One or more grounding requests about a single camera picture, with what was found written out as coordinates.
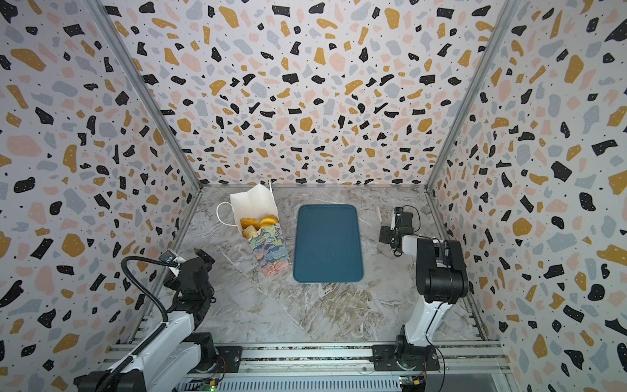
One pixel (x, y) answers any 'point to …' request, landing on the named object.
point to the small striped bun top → (268, 220)
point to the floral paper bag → (256, 212)
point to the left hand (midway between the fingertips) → (188, 258)
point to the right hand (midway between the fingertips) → (393, 230)
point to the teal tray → (327, 244)
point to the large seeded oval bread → (246, 222)
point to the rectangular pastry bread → (250, 232)
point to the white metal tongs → (379, 214)
